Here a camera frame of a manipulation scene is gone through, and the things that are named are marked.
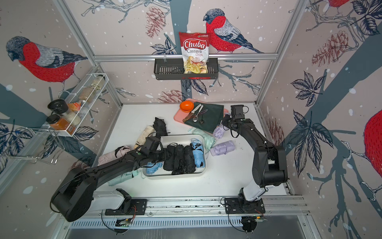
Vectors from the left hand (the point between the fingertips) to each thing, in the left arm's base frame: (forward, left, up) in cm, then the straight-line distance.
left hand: (172, 152), depth 86 cm
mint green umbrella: (+8, -22, -2) cm, 23 cm away
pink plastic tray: (+34, -2, -7) cm, 35 cm away
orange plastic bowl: (+41, -6, -3) cm, 41 cm away
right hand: (+20, -32, +7) cm, 38 cm away
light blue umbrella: (-10, +12, -2) cm, 15 cm away
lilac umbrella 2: (+4, -31, -4) cm, 32 cm away
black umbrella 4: (-6, +2, -1) cm, 7 cm away
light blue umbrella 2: (+1, -15, -1) cm, 15 cm away
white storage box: (+12, -5, -6) cm, 14 cm away
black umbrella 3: (-5, -4, +1) cm, 7 cm away
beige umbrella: (+15, +20, -2) cm, 25 cm away
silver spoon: (+31, -14, -6) cm, 34 cm away
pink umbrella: (+1, +32, -1) cm, 32 cm away
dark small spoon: (+27, -18, -5) cm, 33 cm away
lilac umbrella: (+11, -28, +5) cm, 30 cm away
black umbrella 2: (-8, -10, -1) cm, 13 cm away
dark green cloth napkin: (+32, -25, -6) cm, 41 cm away
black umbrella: (+20, +11, -3) cm, 23 cm away
